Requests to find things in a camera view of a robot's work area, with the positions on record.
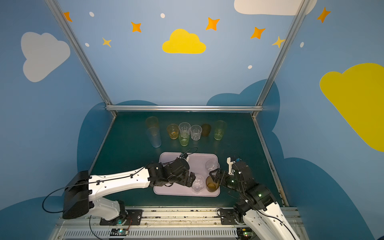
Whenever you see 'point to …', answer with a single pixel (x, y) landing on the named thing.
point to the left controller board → (119, 232)
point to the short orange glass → (173, 130)
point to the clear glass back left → (184, 128)
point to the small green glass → (184, 136)
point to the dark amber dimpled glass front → (211, 186)
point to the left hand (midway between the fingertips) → (190, 177)
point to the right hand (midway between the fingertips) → (216, 173)
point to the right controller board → (245, 233)
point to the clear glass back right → (196, 131)
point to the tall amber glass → (152, 121)
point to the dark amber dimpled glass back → (206, 129)
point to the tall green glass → (220, 126)
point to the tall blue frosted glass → (154, 135)
